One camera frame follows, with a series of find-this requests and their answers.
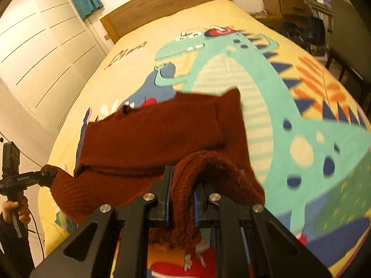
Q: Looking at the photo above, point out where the wooden drawer cabinet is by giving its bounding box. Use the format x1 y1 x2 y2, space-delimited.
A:
263 0 312 18

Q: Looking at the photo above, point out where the dark shopping bag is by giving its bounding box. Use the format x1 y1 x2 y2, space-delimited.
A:
308 16 326 46

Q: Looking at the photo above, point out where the black backpack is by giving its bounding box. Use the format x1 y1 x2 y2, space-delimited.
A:
280 21 311 52

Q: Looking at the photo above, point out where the person left hand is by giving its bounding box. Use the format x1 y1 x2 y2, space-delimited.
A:
2 196 31 225

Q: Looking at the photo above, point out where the yellow dinosaur bed cover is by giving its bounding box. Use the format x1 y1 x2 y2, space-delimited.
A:
38 0 370 277

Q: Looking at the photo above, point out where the dark red knit sweater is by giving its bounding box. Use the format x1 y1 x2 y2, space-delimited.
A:
49 88 265 249

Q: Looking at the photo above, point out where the green grey chair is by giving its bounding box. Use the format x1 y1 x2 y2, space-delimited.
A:
324 0 371 108

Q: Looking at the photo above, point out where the white wardrobe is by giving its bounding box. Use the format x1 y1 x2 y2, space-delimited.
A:
1 0 105 164

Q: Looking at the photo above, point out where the wooden headboard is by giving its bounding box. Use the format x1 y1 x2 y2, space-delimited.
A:
100 0 214 43

